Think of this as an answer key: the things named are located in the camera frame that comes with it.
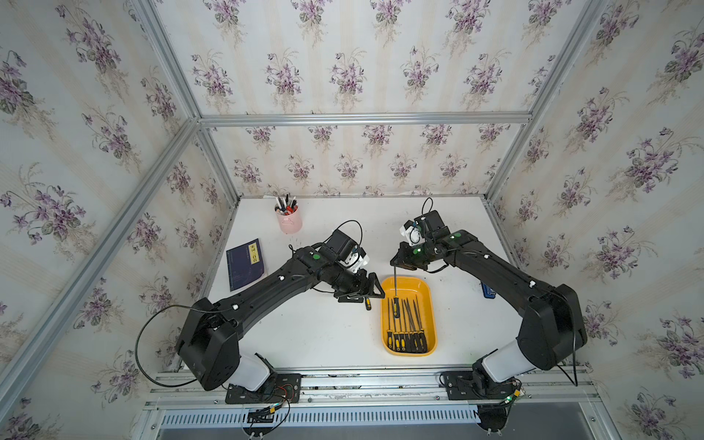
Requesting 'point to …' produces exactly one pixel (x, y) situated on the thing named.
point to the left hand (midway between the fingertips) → (378, 299)
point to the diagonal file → (390, 341)
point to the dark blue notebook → (245, 262)
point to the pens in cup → (286, 207)
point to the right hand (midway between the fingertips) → (393, 262)
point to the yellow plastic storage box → (407, 287)
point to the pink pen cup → (290, 224)
